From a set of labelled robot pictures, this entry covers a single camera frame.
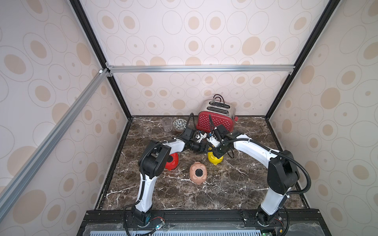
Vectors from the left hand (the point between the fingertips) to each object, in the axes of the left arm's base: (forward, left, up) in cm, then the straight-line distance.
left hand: (214, 151), depth 90 cm
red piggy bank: (-9, +26, -2) cm, 28 cm away
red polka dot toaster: (+22, +1, +10) cm, 24 cm away
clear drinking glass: (+28, +33, -6) cm, 44 cm away
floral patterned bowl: (+27, +24, -7) cm, 37 cm away
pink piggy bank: (-14, +10, 0) cm, 17 cm away
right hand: (0, -5, -1) cm, 5 cm away
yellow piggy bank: (-6, +1, 0) cm, 6 cm away
